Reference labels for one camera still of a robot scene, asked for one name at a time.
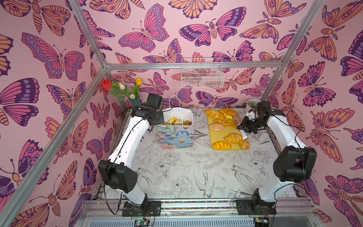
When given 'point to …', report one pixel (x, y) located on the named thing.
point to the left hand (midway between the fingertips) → (159, 117)
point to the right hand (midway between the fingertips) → (235, 127)
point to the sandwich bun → (187, 123)
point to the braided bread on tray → (226, 122)
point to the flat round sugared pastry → (216, 127)
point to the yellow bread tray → (217, 135)
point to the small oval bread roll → (244, 144)
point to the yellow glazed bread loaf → (221, 145)
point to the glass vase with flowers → (118, 89)
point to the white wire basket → (203, 73)
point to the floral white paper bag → (177, 131)
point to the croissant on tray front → (233, 137)
